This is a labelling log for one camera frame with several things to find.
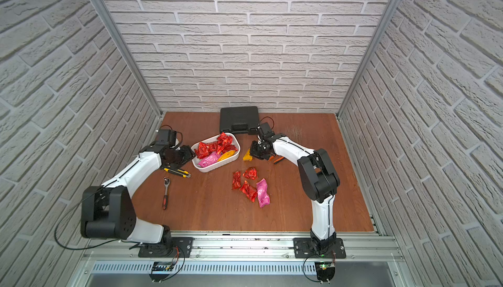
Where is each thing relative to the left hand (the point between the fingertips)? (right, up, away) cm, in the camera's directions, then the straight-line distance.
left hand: (194, 153), depth 89 cm
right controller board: (+55, -42, -19) cm, 72 cm away
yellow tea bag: (+14, -1, +5) cm, 15 cm away
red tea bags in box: (+12, +3, +10) cm, 16 cm away
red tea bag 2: (+20, -13, 0) cm, 24 cm away
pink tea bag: (+32, -17, -5) cm, 37 cm away
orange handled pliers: (+40, -5, +8) cm, 41 cm away
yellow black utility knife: (-9, -10, +3) cm, 13 cm away
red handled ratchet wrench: (-13, -14, 0) cm, 19 cm away
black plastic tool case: (+18, +17, +28) cm, 37 cm away
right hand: (+28, -1, +6) cm, 28 cm away
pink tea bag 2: (+6, -4, +5) cm, 9 cm away
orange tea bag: (+25, -3, +6) cm, 26 cm away
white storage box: (-2, -5, +6) cm, 8 cm away
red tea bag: (+26, -17, -4) cm, 32 cm away
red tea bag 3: (+27, -10, 0) cm, 28 cm away
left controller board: (-6, -42, -18) cm, 46 cm away
